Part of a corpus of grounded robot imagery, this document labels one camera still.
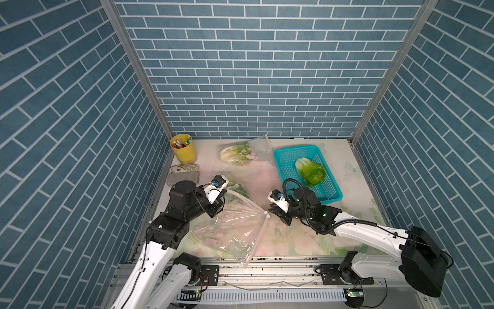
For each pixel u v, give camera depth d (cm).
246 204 77
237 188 83
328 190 94
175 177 99
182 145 104
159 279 45
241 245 76
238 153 102
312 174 93
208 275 73
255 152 106
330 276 74
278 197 68
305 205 61
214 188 57
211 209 61
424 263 41
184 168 103
